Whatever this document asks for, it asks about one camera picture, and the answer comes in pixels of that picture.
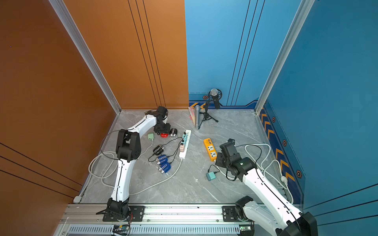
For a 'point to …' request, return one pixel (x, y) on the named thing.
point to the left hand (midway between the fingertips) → (167, 129)
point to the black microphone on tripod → (215, 95)
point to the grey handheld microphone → (197, 113)
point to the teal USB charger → (210, 176)
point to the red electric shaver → (164, 135)
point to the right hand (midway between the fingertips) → (220, 158)
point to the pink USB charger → (181, 147)
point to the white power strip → (183, 154)
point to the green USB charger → (150, 136)
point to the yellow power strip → (212, 153)
